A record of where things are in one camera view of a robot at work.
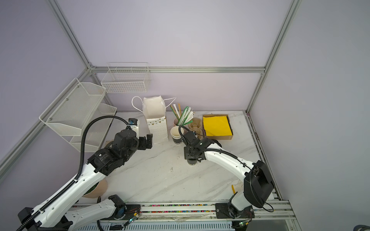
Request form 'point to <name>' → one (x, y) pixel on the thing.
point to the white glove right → (239, 200)
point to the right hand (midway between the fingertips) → (189, 153)
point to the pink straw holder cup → (175, 121)
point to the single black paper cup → (191, 161)
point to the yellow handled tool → (232, 188)
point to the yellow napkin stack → (217, 126)
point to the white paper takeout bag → (154, 111)
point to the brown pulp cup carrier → (196, 126)
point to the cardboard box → (229, 137)
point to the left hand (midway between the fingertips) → (142, 135)
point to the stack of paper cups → (176, 134)
